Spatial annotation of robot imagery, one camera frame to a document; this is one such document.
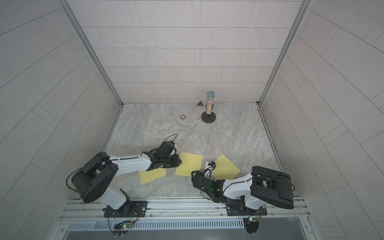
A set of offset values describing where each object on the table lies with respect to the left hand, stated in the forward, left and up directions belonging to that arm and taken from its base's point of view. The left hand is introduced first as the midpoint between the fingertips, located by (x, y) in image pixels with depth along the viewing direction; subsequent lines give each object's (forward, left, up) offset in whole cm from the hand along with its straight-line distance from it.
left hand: (183, 162), depth 89 cm
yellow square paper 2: (-4, -25, +1) cm, 25 cm away
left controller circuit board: (-32, +25, +3) cm, 40 cm away
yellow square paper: (-9, +19, +3) cm, 21 cm away
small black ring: (+34, +2, +3) cm, 34 cm away
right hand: (-9, -5, +1) cm, 10 cm away
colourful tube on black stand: (+33, -17, +4) cm, 37 cm away
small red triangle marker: (+46, -10, +4) cm, 47 cm away
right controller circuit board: (-30, -34, +3) cm, 45 cm away
